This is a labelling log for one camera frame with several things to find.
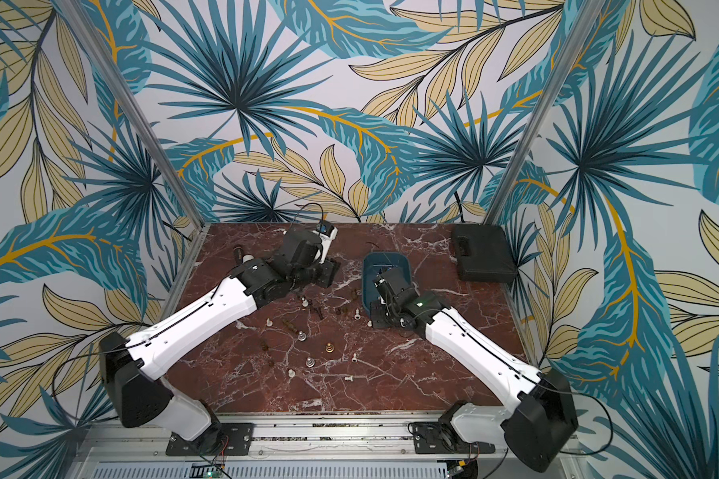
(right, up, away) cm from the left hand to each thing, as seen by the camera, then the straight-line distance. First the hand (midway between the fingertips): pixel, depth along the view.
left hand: (330, 266), depth 76 cm
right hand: (+12, -13, +4) cm, 18 cm away
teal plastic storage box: (+13, 0, +30) cm, 33 cm away
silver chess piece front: (-7, -28, +8) cm, 30 cm away
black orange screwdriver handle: (-36, +3, +31) cm, 48 cm away
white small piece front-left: (-12, -30, +7) cm, 33 cm away
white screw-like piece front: (+5, -32, +7) cm, 33 cm away
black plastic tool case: (+51, +3, +29) cm, 59 cm away
